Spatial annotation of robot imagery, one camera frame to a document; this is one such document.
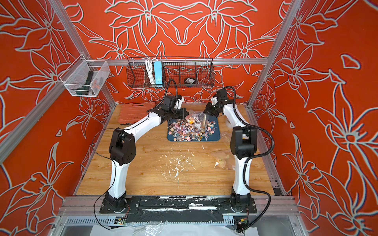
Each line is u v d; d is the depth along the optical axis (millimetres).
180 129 998
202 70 1005
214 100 914
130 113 1112
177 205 743
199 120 985
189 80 953
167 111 743
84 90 794
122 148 542
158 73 899
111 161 579
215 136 980
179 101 770
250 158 566
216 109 830
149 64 876
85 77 908
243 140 560
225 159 891
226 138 941
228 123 1030
